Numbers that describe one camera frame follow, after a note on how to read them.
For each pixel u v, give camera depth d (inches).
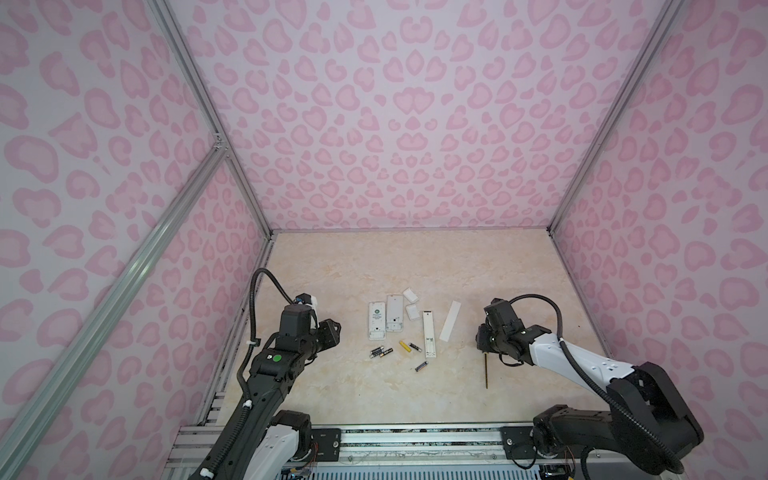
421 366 33.8
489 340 30.9
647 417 16.2
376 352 34.7
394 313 38.1
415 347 35.0
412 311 38.4
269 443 22.7
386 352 34.7
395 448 29.0
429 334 35.5
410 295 39.8
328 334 27.7
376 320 37.1
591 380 17.9
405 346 35.4
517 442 29.0
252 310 23.1
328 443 29.0
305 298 28.3
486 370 33.1
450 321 37.6
